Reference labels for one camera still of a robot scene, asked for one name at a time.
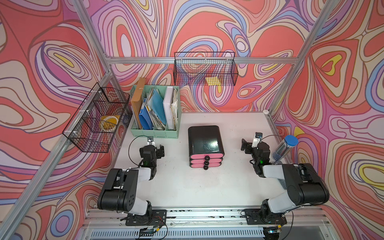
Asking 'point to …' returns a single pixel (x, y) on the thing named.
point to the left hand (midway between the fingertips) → (154, 145)
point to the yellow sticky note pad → (212, 81)
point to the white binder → (168, 108)
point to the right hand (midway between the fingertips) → (250, 142)
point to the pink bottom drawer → (205, 167)
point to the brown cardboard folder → (137, 102)
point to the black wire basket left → (84, 127)
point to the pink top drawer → (206, 157)
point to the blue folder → (145, 120)
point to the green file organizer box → (172, 133)
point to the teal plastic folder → (157, 102)
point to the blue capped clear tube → (284, 147)
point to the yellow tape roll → (108, 123)
